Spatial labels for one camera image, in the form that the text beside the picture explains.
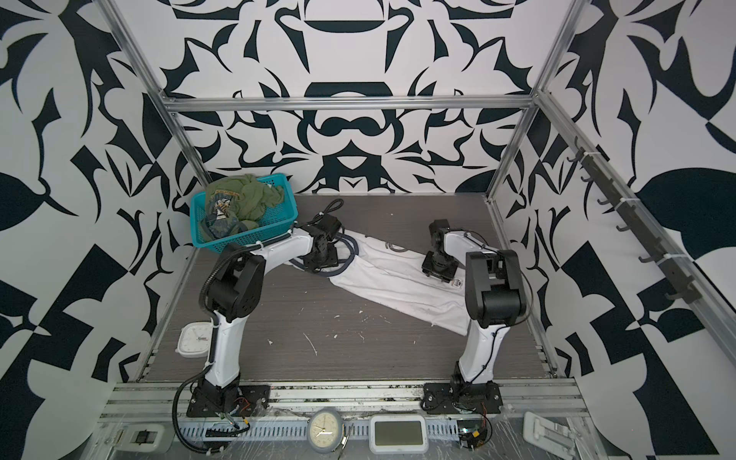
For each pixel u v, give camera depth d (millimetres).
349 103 949
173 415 686
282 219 1134
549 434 689
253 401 737
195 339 811
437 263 845
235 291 550
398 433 685
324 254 842
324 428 673
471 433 709
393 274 970
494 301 519
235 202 1077
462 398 667
